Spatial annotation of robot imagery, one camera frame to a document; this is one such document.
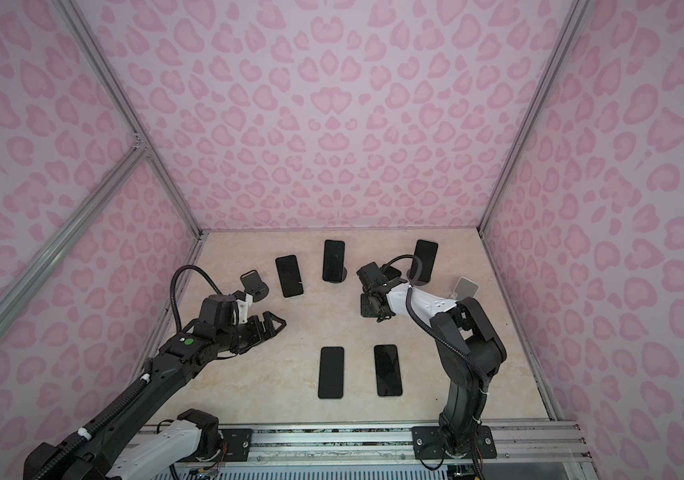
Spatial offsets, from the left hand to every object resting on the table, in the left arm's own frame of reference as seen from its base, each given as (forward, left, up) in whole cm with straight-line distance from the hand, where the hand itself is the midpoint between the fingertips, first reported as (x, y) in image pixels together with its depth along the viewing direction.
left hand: (277, 324), depth 80 cm
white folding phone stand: (+14, -55, -6) cm, 57 cm away
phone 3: (+25, -45, -2) cm, 51 cm away
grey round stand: (+18, +12, -8) cm, 23 cm away
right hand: (+11, -26, -10) cm, 30 cm away
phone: (+21, 0, -7) cm, 22 cm away
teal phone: (-9, -14, -13) cm, 21 cm away
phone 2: (+26, -14, -6) cm, 30 cm away
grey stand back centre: (+25, -18, -12) cm, 33 cm away
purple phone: (+5, -24, -3) cm, 25 cm away
